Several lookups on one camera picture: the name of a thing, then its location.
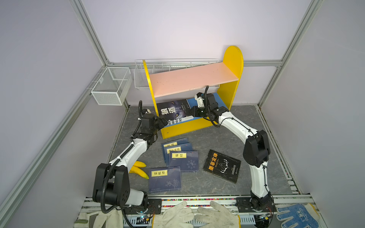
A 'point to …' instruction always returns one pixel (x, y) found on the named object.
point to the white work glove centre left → (178, 216)
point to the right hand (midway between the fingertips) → (189, 111)
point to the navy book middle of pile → (179, 147)
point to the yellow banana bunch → (135, 169)
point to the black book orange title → (222, 166)
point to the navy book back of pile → (174, 143)
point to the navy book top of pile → (188, 160)
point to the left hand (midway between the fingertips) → (162, 120)
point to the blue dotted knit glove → (304, 215)
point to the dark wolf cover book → (175, 109)
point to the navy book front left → (164, 179)
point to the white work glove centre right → (221, 218)
